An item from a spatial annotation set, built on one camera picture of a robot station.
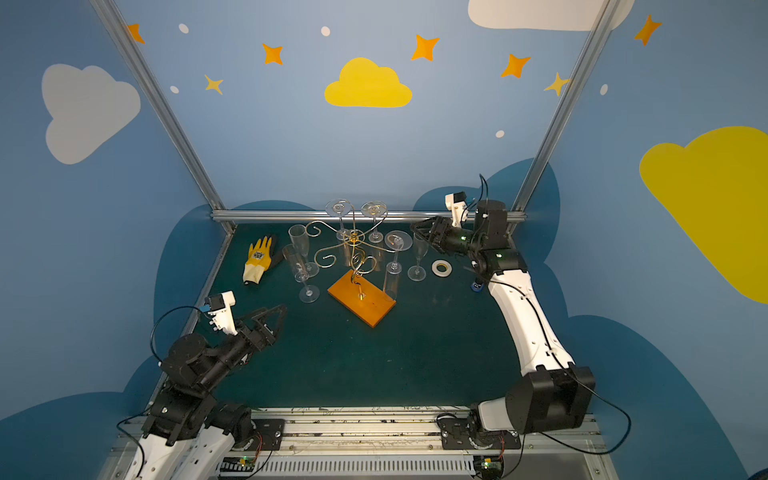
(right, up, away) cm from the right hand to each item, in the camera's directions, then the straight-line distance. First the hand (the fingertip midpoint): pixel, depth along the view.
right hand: (417, 226), depth 72 cm
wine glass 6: (-5, -4, +1) cm, 6 cm away
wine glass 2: (-34, -20, +29) cm, 49 cm away
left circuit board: (-45, -59, +1) cm, 74 cm away
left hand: (-33, -19, -4) cm, 39 cm away
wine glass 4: (-20, +6, +8) cm, 22 cm away
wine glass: (-35, -1, +21) cm, 41 cm away
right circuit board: (+18, -60, +1) cm, 63 cm away
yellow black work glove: (-53, -7, +36) cm, 65 cm away
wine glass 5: (-11, +5, +8) cm, 14 cm away
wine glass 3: (+4, -13, +36) cm, 38 cm away
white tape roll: (+13, -10, +39) cm, 43 cm away
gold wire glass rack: (-19, -20, +29) cm, 40 cm away
